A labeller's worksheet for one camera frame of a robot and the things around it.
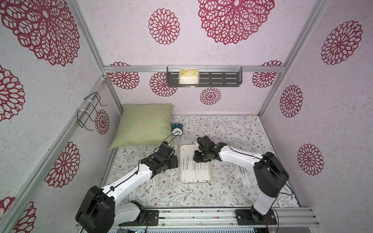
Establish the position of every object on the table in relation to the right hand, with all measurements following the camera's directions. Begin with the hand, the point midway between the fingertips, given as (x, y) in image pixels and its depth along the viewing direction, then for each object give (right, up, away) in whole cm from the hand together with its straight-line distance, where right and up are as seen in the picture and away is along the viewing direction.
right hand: (193, 157), depth 89 cm
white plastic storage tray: (-1, -9, 0) cm, 9 cm away
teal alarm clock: (-11, +17, +14) cm, 25 cm away
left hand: (-12, -2, -4) cm, 13 cm away
